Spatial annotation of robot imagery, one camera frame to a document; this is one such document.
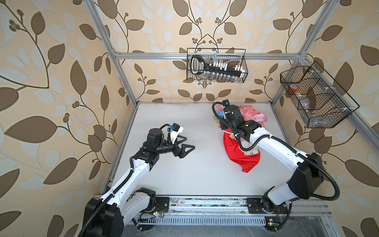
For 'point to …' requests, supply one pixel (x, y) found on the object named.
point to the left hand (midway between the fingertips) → (190, 142)
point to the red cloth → (246, 162)
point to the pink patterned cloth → (248, 113)
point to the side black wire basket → (321, 102)
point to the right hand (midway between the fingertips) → (225, 118)
